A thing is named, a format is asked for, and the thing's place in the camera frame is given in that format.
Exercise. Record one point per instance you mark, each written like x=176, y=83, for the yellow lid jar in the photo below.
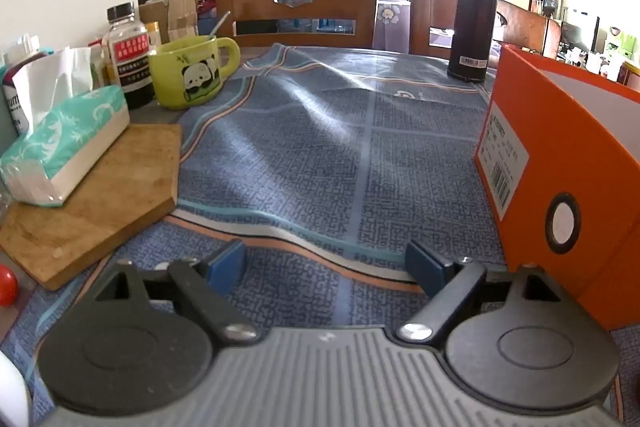
x=153, y=34

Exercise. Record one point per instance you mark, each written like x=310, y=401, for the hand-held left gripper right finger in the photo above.
x=425, y=268

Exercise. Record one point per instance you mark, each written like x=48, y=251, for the green cardboard box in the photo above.
x=622, y=43

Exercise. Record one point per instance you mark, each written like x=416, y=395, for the metal spoon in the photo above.
x=219, y=26

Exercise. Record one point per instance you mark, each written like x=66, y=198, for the red apple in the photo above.
x=5, y=285

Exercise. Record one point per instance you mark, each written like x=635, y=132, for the dark bottle white label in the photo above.
x=12, y=97

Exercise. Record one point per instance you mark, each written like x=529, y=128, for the glass bottle black cap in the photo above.
x=129, y=57

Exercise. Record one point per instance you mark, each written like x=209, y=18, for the wooden cutting board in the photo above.
x=110, y=197

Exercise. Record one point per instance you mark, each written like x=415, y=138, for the black television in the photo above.
x=580, y=29

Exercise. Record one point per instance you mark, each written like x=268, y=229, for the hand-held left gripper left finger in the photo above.
x=226, y=264

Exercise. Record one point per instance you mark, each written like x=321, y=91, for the blue patterned tablecloth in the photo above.
x=325, y=157

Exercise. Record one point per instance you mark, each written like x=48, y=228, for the teal tissue box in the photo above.
x=65, y=142

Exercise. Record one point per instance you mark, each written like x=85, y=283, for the orange cardboard box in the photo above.
x=565, y=167

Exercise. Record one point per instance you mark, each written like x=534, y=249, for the green panda mug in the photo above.
x=185, y=74

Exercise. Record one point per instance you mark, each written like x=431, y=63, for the dark thermos flask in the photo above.
x=474, y=12

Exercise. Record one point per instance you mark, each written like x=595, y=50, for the brown wooden chair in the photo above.
x=432, y=22
x=300, y=17
x=527, y=29

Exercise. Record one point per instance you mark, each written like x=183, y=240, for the white rounded object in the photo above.
x=12, y=392

